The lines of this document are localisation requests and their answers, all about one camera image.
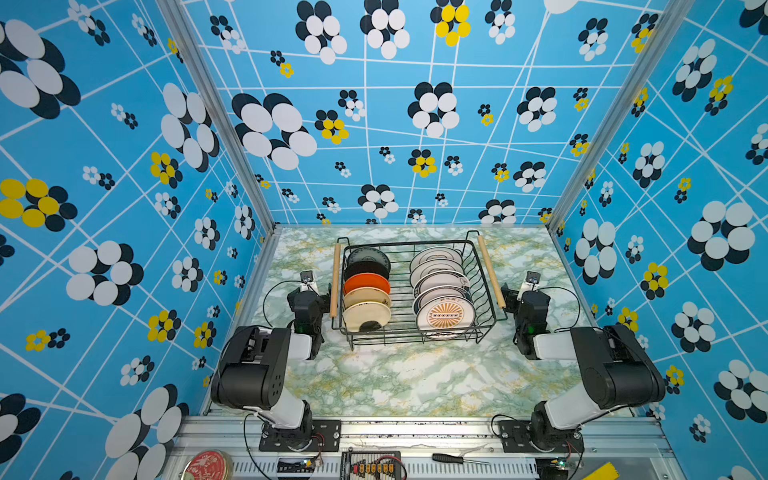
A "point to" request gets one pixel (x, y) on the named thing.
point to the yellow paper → (606, 472)
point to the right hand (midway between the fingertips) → (527, 287)
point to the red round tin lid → (211, 464)
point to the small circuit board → (295, 465)
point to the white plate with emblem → (430, 266)
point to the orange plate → (366, 279)
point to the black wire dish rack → (402, 327)
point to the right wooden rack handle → (499, 295)
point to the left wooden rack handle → (335, 280)
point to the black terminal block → (370, 465)
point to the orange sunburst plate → (446, 318)
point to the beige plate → (367, 294)
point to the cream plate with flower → (357, 314)
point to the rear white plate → (437, 253)
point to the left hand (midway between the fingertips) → (318, 284)
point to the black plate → (367, 266)
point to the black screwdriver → (455, 459)
